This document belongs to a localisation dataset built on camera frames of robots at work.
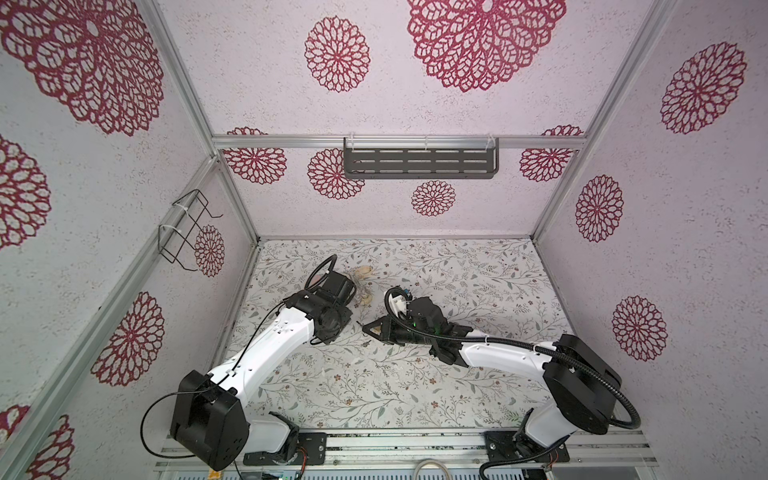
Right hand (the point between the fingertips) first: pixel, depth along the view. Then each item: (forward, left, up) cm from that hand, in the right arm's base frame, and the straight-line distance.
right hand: (361, 326), depth 75 cm
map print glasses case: (+20, +2, -15) cm, 25 cm away
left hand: (+3, +6, -6) cm, 9 cm away
